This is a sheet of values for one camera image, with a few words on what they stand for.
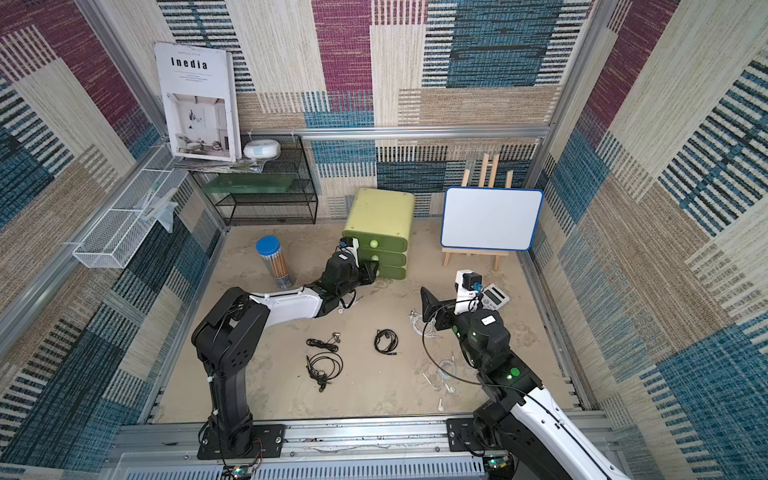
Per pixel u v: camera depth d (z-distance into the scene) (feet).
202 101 2.54
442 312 2.07
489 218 3.06
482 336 1.70
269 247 2.86
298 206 3.92
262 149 2.85
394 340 2.93
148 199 2.59
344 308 2.63
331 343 2.91
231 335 1.67
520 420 1.65
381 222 3.01
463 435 2.42
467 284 1.98
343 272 2.46
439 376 2.72
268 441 2.40
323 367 2.79
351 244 2.84
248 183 3.17
